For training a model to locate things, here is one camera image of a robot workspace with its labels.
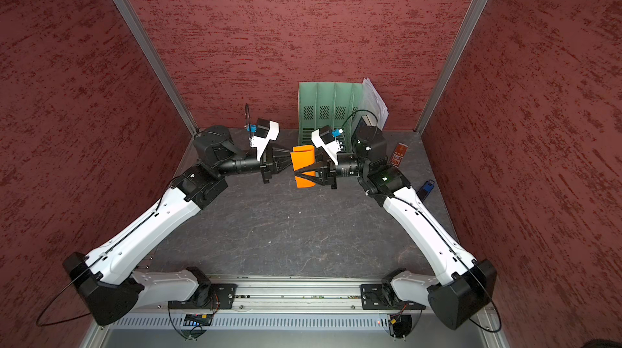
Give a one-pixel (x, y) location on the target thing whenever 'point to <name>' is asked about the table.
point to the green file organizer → (338, 105)
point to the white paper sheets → (373, 108)
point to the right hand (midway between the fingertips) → (297, 175)
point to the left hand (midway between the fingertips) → (300, 160)
